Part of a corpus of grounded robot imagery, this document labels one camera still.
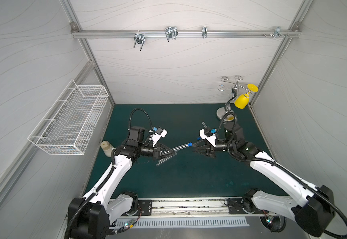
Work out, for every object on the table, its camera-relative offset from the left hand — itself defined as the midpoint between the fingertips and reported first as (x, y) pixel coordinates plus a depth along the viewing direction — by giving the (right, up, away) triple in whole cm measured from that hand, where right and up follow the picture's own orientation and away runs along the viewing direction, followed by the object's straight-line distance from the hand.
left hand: (170, 155), depth 68 cm
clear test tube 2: (-4, -8, +21) cm, 23 cm away
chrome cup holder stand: (+38, +22, +46) cm, 63 cm away
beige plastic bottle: (-37, 0, +16) cm, 41 cm away
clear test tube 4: (+23, +12, +40) cm, 47 cm away
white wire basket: (-49, +13, 0) cm, 50 cm away
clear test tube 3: (-6, -10, +20) cm, 23 cm away
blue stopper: (+9, +5, 0) cm, 10 cm away
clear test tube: (+5, +4, 0) cm, 6 cm away
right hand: (+11, +4, +1) cm, 11 cm away
